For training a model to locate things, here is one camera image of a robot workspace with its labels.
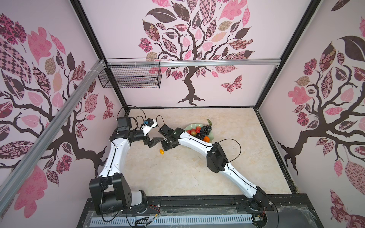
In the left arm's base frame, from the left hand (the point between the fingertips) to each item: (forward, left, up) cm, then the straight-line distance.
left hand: (158, 132), depth 79 cm
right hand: (+3, -1, -20) cm, 21 cm away
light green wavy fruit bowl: (+16, -22, -15) cm, 31 cm away
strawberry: (+13, -24, -15) cm, 32 cm away
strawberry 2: (+11, -18, -15) cm, 26 cm away
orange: (+5, -30, -16) cm, 34 cm away
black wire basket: (+41, +22, +12) cm, 48 cm away
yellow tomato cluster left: (-2, +1, -19) cm, 20 cm away
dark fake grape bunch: (+11, -29, -14) cm, 35 cm away
